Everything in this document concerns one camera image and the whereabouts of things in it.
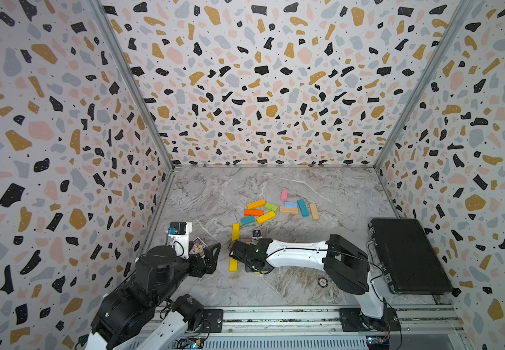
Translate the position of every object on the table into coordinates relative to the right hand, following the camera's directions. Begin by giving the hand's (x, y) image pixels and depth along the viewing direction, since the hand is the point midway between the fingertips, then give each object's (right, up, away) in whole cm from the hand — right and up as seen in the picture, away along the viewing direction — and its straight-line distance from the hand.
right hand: (252, 265), depth 87 cm
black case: (+59, +4, -3) cm, 60 cm away
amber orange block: (+1, +23, +20) cm, 30 cm away
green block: (+7, +22, +17) cm, 28 cm away
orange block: (-1, +19, +16) cm, 25 cm away
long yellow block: (-8, +11, +9) cm, 17 cm away
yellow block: (+7, +18, +15) cm, 24 cm away
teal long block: (+23, +21, +17) cm, 35 cm away
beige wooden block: (+28, +19, +17) cm, 38 cm away
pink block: (+14, +27, +22) cm, 38 cm away
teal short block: (-3, +16, +14) cm, 21 cm away
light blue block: (+17, +23, +20) cm, 35 cm away
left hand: (-11, +15, -24) cm, 30 cm away
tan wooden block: (+17, +20, +17) cm, 31 cm away
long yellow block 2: (-8, 0, -1) cm, 8 cm away
